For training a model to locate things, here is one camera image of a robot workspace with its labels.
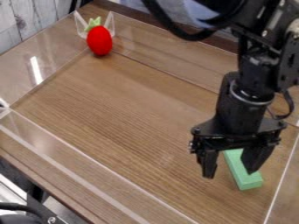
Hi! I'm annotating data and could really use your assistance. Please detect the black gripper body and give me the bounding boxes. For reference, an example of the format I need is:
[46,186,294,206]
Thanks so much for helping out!
[190,72,285,154]

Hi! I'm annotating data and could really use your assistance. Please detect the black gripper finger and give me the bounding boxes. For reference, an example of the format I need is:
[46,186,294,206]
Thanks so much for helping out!
[196,150,218,179]
[240,146,274,175]

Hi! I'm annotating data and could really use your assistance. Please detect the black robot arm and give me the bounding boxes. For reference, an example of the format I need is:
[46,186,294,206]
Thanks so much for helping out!
[185,0,299,179]

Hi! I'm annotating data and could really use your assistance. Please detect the green rectangular block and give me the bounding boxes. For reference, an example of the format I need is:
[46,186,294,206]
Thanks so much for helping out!
[224,149,264,191]

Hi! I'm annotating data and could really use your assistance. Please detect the red felt strawberry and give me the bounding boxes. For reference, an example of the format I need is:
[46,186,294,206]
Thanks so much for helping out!
[83,17,111,56]

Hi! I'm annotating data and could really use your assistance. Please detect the black stand at bottom left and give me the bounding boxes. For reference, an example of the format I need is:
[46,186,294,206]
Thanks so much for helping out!
[0,158,69,224]

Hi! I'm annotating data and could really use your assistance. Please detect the clear acrylic tray wall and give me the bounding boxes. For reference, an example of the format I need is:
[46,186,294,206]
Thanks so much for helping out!
[0,96,299,224]

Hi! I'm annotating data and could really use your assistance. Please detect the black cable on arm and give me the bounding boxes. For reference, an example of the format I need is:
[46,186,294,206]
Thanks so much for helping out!
[140,0,249,42]

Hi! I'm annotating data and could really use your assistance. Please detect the clear acrylic corner bracket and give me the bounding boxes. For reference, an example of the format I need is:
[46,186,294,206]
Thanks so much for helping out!
[73,10,115,39]

